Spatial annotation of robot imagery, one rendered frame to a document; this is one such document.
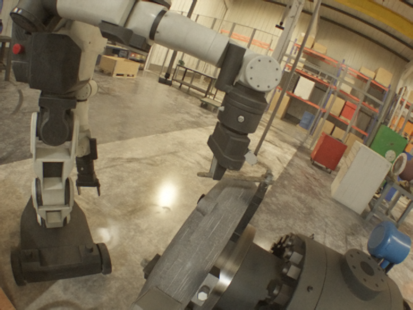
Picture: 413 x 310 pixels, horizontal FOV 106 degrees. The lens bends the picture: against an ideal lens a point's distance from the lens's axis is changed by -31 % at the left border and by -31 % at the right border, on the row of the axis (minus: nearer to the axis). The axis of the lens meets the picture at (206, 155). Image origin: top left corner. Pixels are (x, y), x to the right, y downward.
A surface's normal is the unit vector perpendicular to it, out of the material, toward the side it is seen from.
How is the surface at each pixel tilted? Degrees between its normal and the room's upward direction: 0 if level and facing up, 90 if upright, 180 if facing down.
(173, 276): 53
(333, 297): 27
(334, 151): 90
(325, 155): 90
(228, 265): 34
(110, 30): 88
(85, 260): 45
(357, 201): 90
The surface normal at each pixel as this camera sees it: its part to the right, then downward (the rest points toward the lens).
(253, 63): -0.04, 0.46
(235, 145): 0.30, 0.53
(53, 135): 0.60, 0.42
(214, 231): 0.08, -0.63
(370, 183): -0.48, 0.18
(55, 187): 0.53, -0.62
